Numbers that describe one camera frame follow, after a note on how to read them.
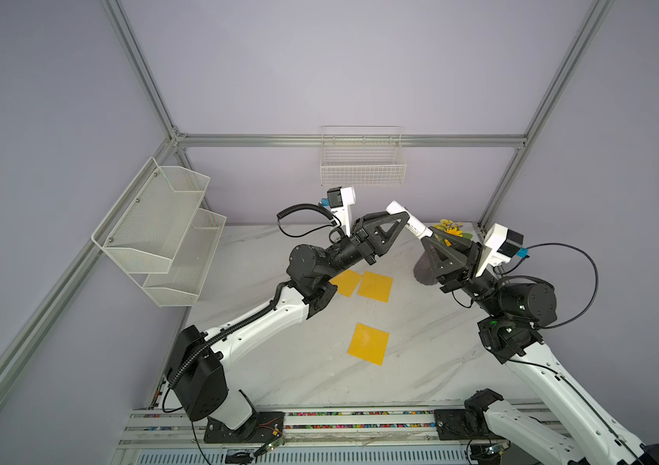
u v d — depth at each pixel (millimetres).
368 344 885
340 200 487
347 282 1037
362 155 949
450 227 851
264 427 725
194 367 405
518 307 441
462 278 476
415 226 494
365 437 732
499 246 430
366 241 489
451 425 734
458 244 498
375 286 1014
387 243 495
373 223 485
